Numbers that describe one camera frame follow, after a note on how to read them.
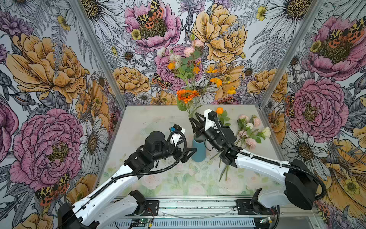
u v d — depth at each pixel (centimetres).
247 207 73
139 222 71
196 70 94
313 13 73
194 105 102
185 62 89
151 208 74
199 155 92
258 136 100
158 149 55
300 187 42
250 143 94
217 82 84
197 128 64
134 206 62
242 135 100
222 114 114
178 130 60
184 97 60
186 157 60
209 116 59
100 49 89
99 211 41
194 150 64
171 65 94
